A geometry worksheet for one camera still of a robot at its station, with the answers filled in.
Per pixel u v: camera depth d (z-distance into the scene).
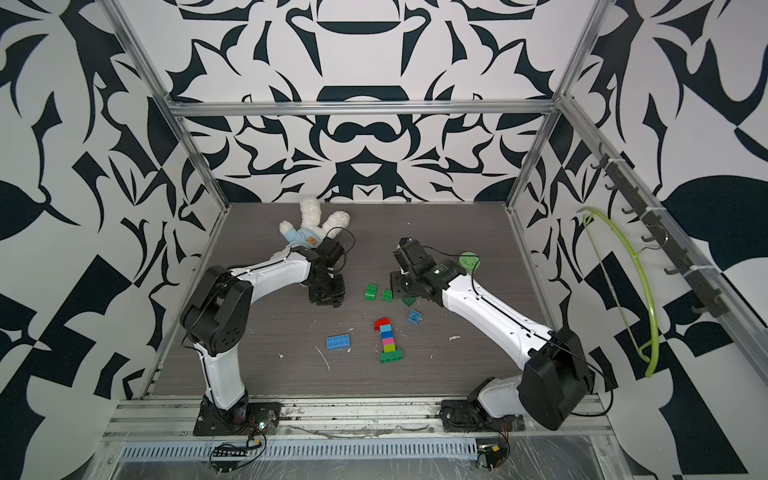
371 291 0.96
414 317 0.89
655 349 0.57
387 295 0.94
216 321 0.50
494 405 0.60
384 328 0.87
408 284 0.62
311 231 1.02
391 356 0.82
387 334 0.87
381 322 0.89
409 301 0.93
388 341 0.85
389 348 0.83
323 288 0.80
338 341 0.85
